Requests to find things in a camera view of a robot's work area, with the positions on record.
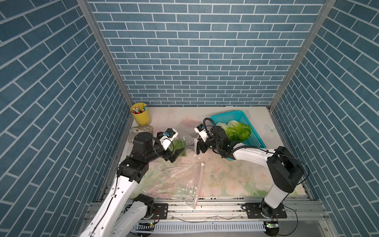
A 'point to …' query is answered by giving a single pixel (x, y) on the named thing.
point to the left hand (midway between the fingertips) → (180, 141)
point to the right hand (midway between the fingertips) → (194, 142)
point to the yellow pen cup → (140, 111)
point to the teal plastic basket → (253, 140)
